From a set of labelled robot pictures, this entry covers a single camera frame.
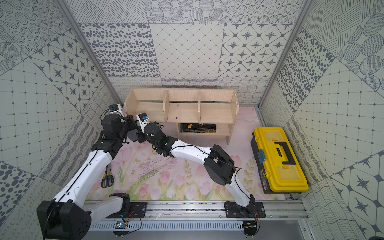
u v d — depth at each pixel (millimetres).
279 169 704
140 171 870
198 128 904
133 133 715
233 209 746
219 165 499
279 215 744
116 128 591
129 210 690
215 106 882
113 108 652
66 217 370
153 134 592
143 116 671
